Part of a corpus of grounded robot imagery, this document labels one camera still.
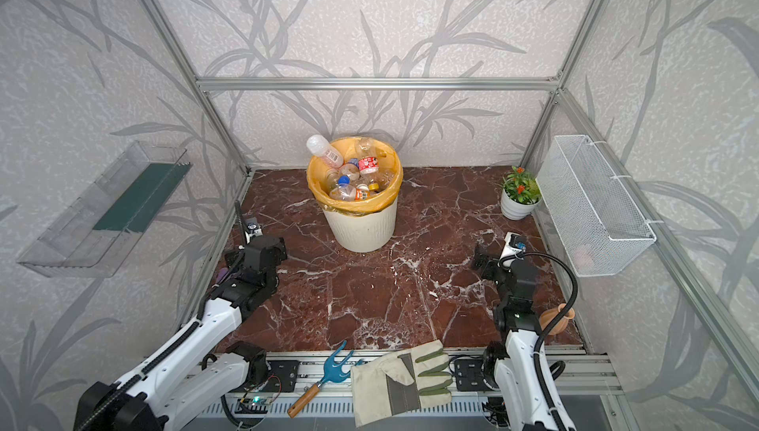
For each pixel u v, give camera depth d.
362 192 0.79
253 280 0.62
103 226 0.64
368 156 0.84
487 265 0.73
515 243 0.70
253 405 0.72
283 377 0.74
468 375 0.73
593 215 0.64
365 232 0.85
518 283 0.59
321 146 0.78
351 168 0.85
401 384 0.72
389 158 0.88
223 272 0.93
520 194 0.94
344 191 0.79
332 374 0.75
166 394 0.43
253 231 0.68
